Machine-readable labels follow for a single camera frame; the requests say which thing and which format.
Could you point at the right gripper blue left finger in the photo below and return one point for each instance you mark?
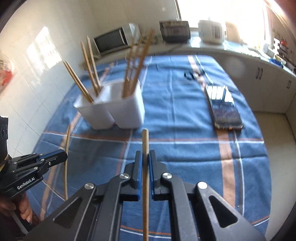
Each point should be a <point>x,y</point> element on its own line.
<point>94,211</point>

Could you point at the dark rice cooker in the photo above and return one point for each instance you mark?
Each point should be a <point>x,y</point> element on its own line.
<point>175,31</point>

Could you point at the white utensil holder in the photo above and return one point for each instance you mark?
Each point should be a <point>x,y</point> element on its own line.
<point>109,108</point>

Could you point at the black smartphone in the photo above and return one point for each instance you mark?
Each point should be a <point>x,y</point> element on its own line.
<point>223,109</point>

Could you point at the white kitchen base cabinets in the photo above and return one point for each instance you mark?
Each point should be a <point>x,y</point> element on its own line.
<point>266,87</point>

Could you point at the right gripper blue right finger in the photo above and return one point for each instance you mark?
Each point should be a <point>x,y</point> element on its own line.
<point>197,211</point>

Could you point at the blue plaid tablecloth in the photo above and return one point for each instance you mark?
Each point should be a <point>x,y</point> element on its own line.
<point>181,132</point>

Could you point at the white pressure cooker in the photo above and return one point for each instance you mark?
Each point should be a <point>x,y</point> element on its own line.
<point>211,32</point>

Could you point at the person left hand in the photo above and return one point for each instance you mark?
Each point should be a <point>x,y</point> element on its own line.
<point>20,203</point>

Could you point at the wooden chopstick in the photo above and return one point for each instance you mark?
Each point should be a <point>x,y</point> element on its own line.
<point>94,85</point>
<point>78,82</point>
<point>142,56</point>
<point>129,68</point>
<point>67,143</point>
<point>145,184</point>
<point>95,74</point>

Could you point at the white microwave oven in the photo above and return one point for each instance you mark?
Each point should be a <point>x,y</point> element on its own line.
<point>117,39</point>

